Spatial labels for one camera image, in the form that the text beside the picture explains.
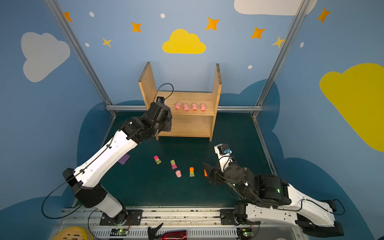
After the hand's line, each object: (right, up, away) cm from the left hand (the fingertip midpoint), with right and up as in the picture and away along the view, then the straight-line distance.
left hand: (168, 117), depth 72 cm
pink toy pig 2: (+13, +7, +12) cm, 19 cm away
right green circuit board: (+39, -56, -1) cm, 68 cm away
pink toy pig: (+8, +7, +12) cm, 16 cm away
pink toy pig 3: (+18, +6, +12) cm, 22 cm away
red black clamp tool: (+7, -54, -6) cm, 55 cm away
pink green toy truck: (-11, -25, +21) cm, 34 cm away
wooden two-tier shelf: (+13, +3, +12) cm, 18 cm away
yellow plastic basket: (-43, -55, -4) cm, 70 cm away
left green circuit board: (-23, -56, -2) cm, 60 cm away
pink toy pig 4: (+4, -33, +16) cm, 37 cm away
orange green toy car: (+12, -32, +16) cm, 38 cm away
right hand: (+21, -18, -12) cm, 30 cm away
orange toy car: (+20, -33, +16) cm, 42 cm away
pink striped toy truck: (0, -28, +18) cm, 34 cm away
